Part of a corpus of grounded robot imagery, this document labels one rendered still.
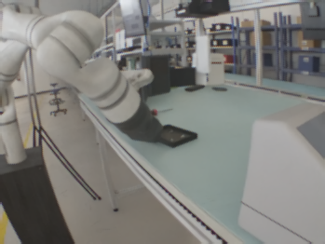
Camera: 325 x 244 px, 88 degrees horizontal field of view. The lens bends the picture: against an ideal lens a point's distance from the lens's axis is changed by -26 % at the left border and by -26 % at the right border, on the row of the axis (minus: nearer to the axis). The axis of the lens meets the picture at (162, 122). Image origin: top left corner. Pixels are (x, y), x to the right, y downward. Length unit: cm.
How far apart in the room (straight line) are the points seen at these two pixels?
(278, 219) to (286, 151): 7
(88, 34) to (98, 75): 7
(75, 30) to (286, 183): 30
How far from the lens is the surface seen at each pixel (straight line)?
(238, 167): 42
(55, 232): 109
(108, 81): 33
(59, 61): 29
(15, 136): 94
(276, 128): 20
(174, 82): 136
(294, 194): 21
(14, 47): 69
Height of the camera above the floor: 120
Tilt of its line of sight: 17 degrees down
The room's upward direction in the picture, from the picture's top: 3 degrees counter-clockwise
